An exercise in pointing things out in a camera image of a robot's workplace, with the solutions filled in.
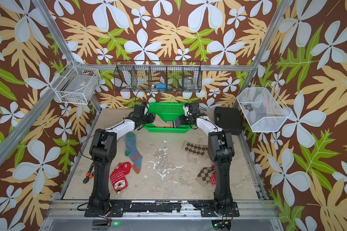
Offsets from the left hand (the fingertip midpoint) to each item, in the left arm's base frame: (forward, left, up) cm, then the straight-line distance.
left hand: (154, 114), depth 104 cm
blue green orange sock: (-25, +15, -9) cm, 31 cm away
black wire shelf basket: (+17, -3, +21) cm, 27 cm away
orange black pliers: (-42, +36, -9) cm, 56 cm away
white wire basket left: (+1, +45, +25) cm, 51 cm away
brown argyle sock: (-24, -32, -9) cm, 41 cm away
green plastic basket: (+16, -10, -14) cm, 23 cm away
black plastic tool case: (0, -56, -4) cm, 56 cm away
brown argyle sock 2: (-42, -33, -8) cm, 53 cm away
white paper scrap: (-17, -7, -10) cm, 21 cm away
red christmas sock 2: (-43, +18, -9) cm, 48 cm away
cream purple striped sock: (-4, -4, -5) cm, 7 cm away
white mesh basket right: (-11, -67, +17) cm, 70 cm away
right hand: (-3, -19, -1) cm, 19 cm away
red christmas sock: (-43, -37, -8) cm, 58 cm away
